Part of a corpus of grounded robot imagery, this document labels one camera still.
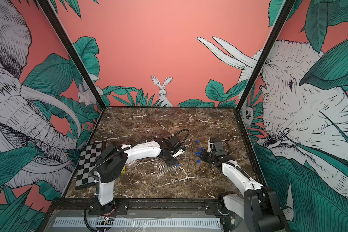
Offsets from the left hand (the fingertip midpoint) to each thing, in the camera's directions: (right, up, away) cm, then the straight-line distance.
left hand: (173, 159), depth 90 cm
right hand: (+16, +5, -2) cm, 17 cm away
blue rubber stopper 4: (+16, -2, +1) cm, 16 cm away
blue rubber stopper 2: (+19, +5, +8) cm, 21 cm away
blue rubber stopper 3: (+15, +2, +5) cm, 16 cm away
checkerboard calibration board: (-54, +3, +1) cm, 54 cm away
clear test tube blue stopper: (+2, -4, -2) cm, 5 cm away
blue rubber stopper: (+16, +10, +11) cm, 22 cm away
